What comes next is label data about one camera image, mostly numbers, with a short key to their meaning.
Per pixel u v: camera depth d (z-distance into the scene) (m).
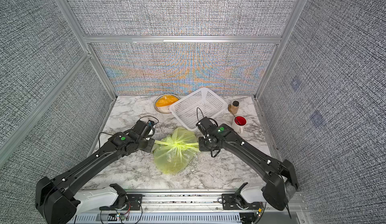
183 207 0.73
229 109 0.96
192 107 1.13
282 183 0.40
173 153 0.76
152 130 0.64
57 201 0.37
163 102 1.09
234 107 1.03
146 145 0.70
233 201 0.73
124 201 0.68
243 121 0.97
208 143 0.65
